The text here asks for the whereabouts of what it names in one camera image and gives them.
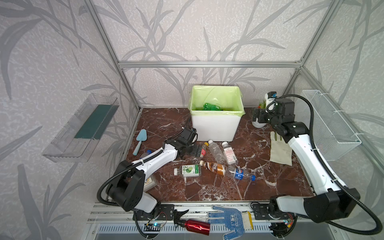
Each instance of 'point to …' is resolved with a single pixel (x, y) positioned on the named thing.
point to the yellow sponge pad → (247, 220)
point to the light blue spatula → (141, 136)
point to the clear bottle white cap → (216, 152)
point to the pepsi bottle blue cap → (240, 174)
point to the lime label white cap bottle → (188, 170)
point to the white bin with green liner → (216, 111)
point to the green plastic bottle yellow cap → (207, 106)
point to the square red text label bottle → (229, 153)
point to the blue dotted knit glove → (232, 218)
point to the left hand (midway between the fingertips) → (196, 144)
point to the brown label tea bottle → (218, 168)
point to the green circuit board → (153, 227)
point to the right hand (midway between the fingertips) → (260, 106)
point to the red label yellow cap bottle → (203, 151)
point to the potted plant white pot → (257, 124)
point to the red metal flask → (199, 227)
